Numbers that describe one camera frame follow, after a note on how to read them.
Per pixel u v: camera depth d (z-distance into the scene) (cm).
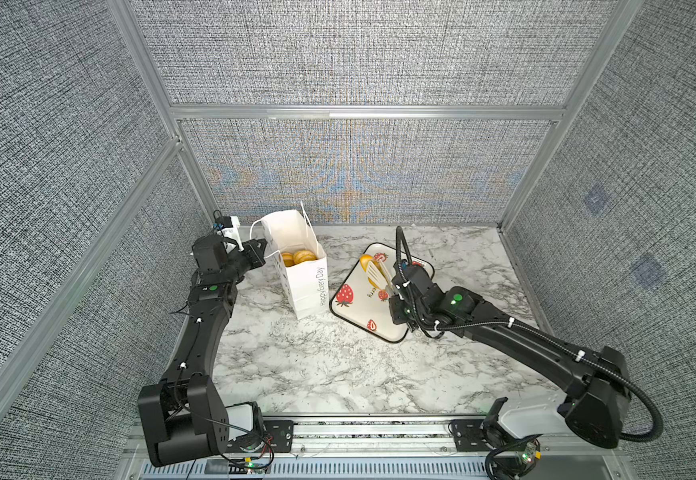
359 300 98
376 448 73
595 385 40
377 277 82
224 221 69
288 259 92
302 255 88
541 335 45
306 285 85
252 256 70
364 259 86
